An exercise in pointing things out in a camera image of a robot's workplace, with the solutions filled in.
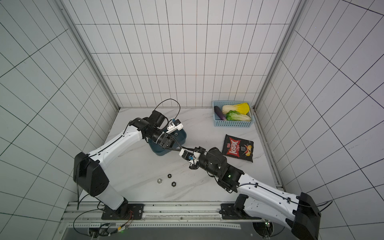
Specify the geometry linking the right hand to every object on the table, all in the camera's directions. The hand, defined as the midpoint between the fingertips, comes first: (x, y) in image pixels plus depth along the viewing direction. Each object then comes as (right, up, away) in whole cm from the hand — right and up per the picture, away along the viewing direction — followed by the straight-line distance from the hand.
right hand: (178, 149), depth 67 cm
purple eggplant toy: (+27, +19, +46) cm, 56 cm away
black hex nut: (-7, -19, +18) cm, 27 cm away
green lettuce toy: (+36, +17, +37) cm, 54 cm away
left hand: (0, -1, -2) cm, 2 cm away
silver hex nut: (-13, -21, +16) cm, 29 cm away
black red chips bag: (+36, -5, +28) cm, 46 cm away
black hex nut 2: (-4, -22, +14) cm, 27 cm away
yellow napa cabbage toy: (+44, +22, +40) cm, 63 cm away
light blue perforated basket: (+25, +11, +37) cm, 46 cm away
